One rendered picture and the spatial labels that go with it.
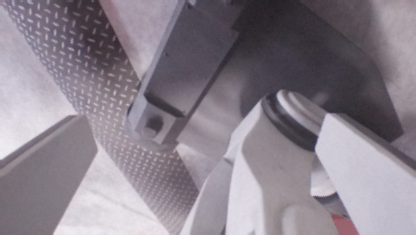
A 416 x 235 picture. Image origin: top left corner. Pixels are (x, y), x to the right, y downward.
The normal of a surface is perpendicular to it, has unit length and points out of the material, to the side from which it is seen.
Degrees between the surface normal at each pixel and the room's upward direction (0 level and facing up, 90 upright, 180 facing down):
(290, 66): 0
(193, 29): 0
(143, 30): 0
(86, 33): 23
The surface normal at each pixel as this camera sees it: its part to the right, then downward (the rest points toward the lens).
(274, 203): 0.50, -0.69
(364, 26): -0.13, 0.54
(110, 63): 0.25, 0.42
